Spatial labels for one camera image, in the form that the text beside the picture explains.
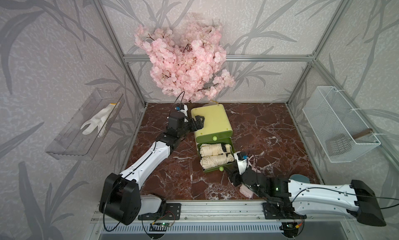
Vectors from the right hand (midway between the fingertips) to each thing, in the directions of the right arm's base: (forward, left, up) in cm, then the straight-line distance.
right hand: (227, 166), depth 74 cm
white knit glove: (+56, +6, -13) cm, 58 cm away
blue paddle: (-1, -41, -15) cm, 44 cm away
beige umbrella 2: (+4, +6, -2) cm, 8 cm away
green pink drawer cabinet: (+15, +2, +7) cm, 17 cm away
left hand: (+22, +14, +9) cm, 28 cm away
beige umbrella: (+10, +6, -2) cm, 12 cm away
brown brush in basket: (+8, -52, +7) cm, 53 cm away
